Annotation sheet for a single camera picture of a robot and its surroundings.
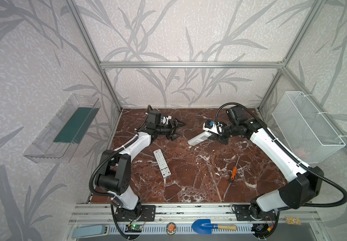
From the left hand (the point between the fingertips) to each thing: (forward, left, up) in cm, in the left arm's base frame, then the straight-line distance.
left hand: (186, 125), depth 82 cm
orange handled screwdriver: (-18, -28, -20) cm, 39 cm away
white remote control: (-8, -7, -1) cm, 10 cm away
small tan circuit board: (-42, -52, -19) cm, 69 cm away
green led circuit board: (-45, +25, -23) cm, 57 cm away
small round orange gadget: (-45, +7, -20) cm, 50 cm away
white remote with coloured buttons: (-14, +14, -20) cm, 28 cm away
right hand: (-4, -12, +2) cm, 13 cm away
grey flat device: (-47, +43, -17) cm, 66 cm away
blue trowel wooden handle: (-44, -9, -20) cm, 49 cm away
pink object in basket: (-15, -56, 0) cm, 58 cm away
